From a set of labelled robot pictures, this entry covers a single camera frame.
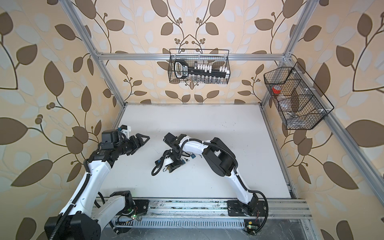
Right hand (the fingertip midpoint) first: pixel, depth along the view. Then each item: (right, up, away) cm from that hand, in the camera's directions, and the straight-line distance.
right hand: (168, 166), depth 89 cm
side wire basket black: (+70, +36, -13) cm, 80 cm away
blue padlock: (+15, +5, +3) cm, 16 cm away
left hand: (-10, +18, -11) cm, 23 cm away
